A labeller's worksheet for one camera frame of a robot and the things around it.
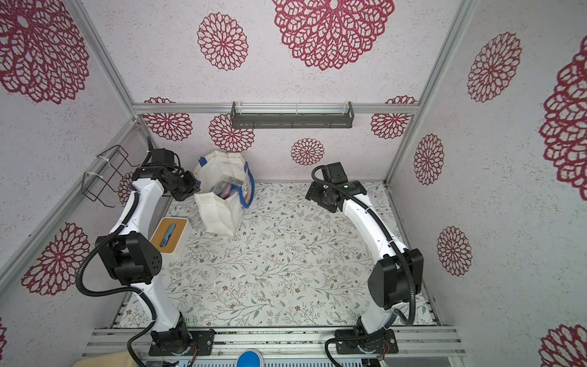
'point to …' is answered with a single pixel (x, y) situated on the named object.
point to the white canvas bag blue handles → (227, 189)
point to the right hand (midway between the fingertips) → (313, 193)
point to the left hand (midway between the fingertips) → (202, 188)
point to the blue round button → (248, 358)
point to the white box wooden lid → (172, 236)
